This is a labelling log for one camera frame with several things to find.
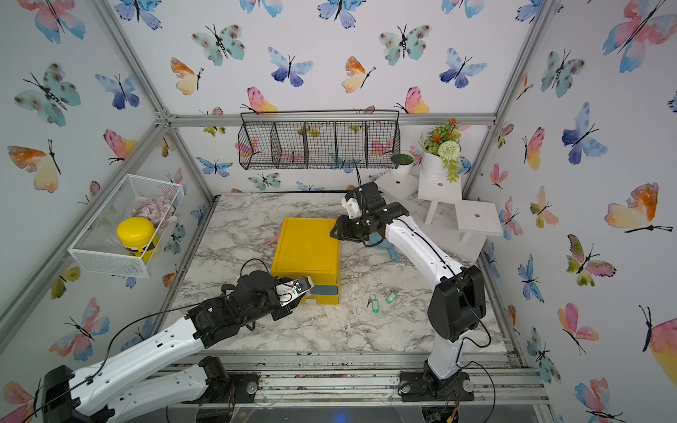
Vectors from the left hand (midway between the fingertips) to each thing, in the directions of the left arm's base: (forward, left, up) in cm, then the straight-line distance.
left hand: (300, 283), depth 75 cm
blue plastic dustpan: (+7, -21, +12) cm, 25 cm away
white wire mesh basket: (+3, +47, +16) cm, 49 cm away
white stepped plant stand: (+33, -47, -3) cm, 58 cm away
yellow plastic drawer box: (+10, -3, +3) cm, 11 cm away
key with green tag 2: (+3, -28, -18) cm, 34 cm away
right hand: (+15, -10, +5) cm, 18 cm away
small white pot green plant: (+48, -35, +3) cm, 60 cm away
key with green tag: (+2, -22, -18) cm, 29 cm away
